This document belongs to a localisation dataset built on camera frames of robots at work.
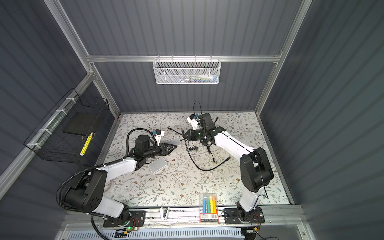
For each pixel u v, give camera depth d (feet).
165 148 2.58
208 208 2.48
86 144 2.28
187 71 4.06
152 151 2.48
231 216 2.39
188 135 2.58
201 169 2.82
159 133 2.64
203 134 2.23
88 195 1.43
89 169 1.52
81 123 2.50
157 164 2.98
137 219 2.37
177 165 3.06
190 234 2.53
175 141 3.34
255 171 1.55
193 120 2.60
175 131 3.56
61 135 2.32
